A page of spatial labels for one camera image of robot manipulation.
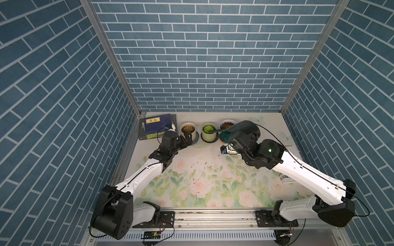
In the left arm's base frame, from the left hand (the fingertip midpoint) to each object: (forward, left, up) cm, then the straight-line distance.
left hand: (190, 137), depth 85 cm
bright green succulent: (+13, -11, -7) cm, 18 cm away
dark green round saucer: (+5, -16, -7) cm, 18 cm away
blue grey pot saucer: (+10, -3, -16) cm, 20 cm away
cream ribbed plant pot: (+10, -2, -11) cm, 15 cm away
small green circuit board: (-43, +17, -21) cm, 51 cm away
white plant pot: (+16, -23, -7) cm, 29 cm away
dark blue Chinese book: (+19, +24, -11) cm, 33 cm away
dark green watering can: (+1, -24, +7) cm, 25 cm away
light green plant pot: (+8, -10, -11) cm, 17 cm away
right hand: (-9, -28, +12) cm, 32 cm away
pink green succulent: (+13, +3, -9) cm, 16 cm away
